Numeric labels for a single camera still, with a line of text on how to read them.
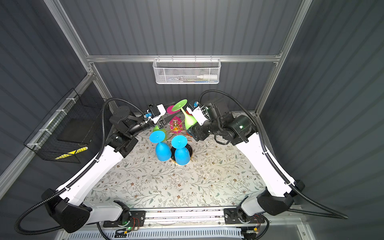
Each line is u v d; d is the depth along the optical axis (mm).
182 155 739
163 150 742
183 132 811
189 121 606
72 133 713
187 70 1238
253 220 720
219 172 889
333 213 355
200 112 534
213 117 463
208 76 868
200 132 550
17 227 361
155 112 481
